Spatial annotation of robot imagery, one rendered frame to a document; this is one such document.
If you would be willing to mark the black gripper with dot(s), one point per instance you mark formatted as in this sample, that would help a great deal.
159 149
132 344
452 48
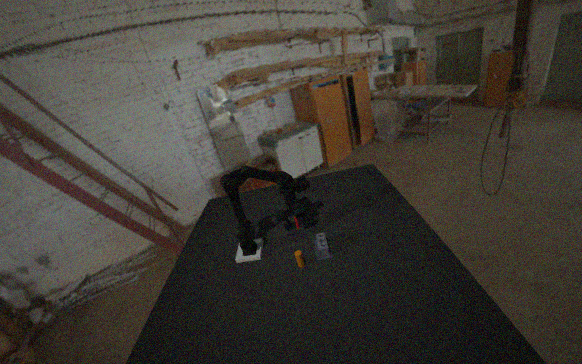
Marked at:
282 215

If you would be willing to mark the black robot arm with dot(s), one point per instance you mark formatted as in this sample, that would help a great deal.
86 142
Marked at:
231 181

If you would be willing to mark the orange cylinder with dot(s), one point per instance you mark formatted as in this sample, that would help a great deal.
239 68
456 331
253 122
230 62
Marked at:
300 258

